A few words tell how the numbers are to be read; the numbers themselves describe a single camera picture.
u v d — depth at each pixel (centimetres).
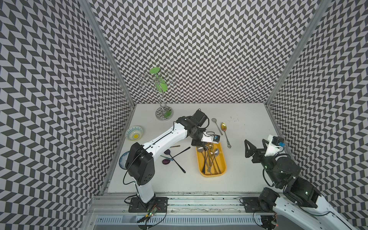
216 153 89
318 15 70
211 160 88
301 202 45
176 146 88
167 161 87
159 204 71
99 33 80
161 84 94
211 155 89
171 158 89
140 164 44
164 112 128
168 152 91
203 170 84
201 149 90
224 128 102
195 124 60
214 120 109
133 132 99
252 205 74
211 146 92
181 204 74
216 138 68
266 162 56
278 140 52
